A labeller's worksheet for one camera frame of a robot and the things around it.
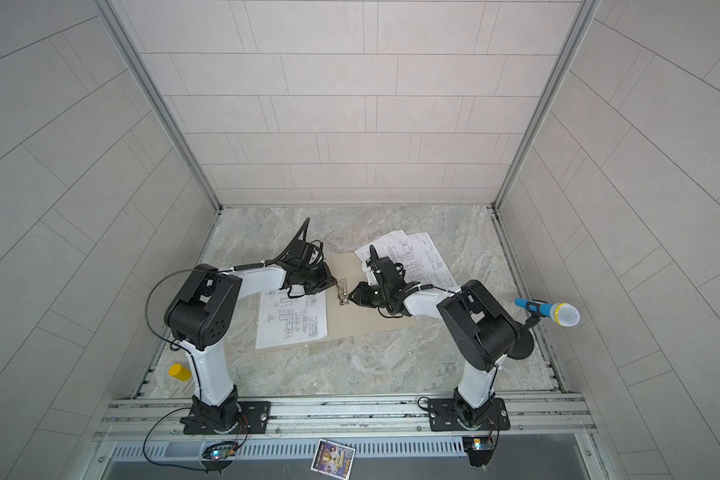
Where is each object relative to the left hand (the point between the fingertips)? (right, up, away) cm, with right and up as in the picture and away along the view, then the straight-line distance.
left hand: (346, 276), depth 95 cm
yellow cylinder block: (-39, -20, -23) cm, 50 cm away
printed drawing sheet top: (-18, -12, -8) cm, 23 cm away
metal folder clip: (0, -5, -4) cm, 6 cm away
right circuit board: (+34, -36, -27) cm, 56 cm away
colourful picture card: (0, -36, -30) cm, 47 cm away
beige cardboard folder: (+4, -11, -11) cm, 16 cm away
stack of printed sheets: (+24, +7, +8) cm, 26 cm away
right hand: (+2, -6, -6) cm, 9 cm away
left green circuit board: (-24, -34, -31) cm, 52 cm away
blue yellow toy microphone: (+49, -3, -32) cm, 59 cm away
